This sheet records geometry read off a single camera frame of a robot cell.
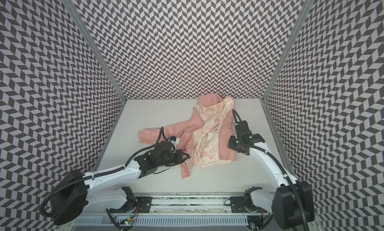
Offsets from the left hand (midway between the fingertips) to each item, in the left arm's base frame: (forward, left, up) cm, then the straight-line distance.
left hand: (190, 155), depth 78 cm
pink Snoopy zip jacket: (+18, -8, -7) cm, 21 cm away
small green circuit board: (-28, +26, -7) cm, 39 cm away
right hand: (+8, -24, -2) cm, 25 cm away
